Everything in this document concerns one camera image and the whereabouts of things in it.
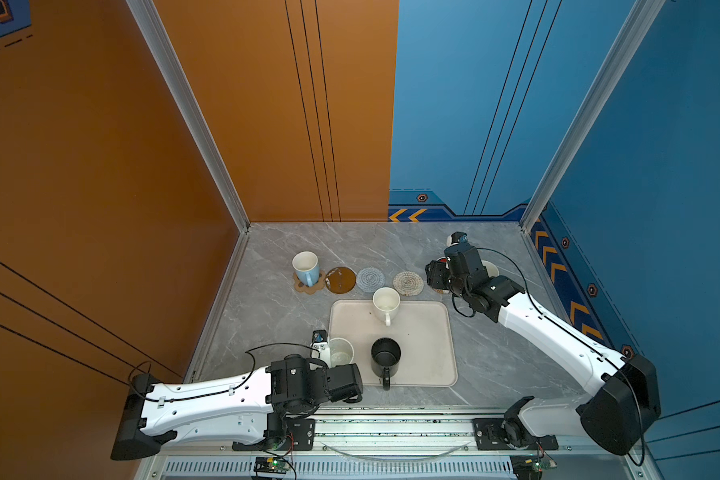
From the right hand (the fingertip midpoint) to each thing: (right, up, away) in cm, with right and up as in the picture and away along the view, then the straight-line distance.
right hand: (432, 268), depth 82 cm
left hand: (-24, -27, -10) cm, 37 cm away
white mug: (-12, -11, +12) cm, 20 cm away
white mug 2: (-25, -24, +3) cm, 35 cm away
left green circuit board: (-41, -46, -11) cm, 63 cm away
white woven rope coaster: (-4, -6, +20) cm, 22 cm away
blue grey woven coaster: (-17, -5, +21) cm, 27 cm away
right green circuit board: (+21, -46, -12) cm, 52 cm away
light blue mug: (-38, 0, +16) cm, 42 cm away
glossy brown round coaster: (-27, -5, +21) cm, 35 cm away
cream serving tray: (0, -20, +10) cm, 22 cm away
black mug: (-13, -26, +3) cm, 29 cm away
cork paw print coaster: (-40, -8, +20) cm, 46 cm away
